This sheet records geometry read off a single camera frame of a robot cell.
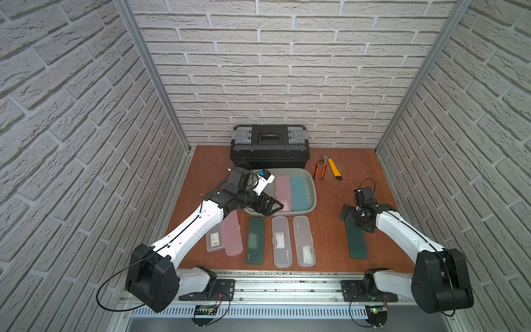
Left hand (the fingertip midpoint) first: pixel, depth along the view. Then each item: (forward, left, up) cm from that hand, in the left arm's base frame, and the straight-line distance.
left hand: (277, 200), depth 76 cm
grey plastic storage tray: (+17, +3, -19) cm, 25 cm away
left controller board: (-32, +26, -23) cm, 48 cm away
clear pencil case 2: (-13, -2, -19) cm, 23 cm away
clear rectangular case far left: (-9, +26, -18) cm, 33 cm away
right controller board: (-34, -35, -20) cm, 53 cm away
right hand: (0, -35, -15) cm, 38 cm away
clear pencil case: (-9, -12, -20) cm, 25 cm away
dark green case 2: (-9, +9, -19) cm, 23 cm away
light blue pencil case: (+14, -12, -18) cm, 25 cm away
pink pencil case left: (-4, +20, -19) cm, 28 cm away
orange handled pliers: (+36, -28, -18) cm, 49 cm away
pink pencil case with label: (+16, -4, -20) cm, 26 cm away
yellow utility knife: (+28, -34, -19) cm, 48 cm away
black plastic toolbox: (+32, +2, -3) cm, 32 cm away
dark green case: (-9, -34, -19) cm, 40 cm away
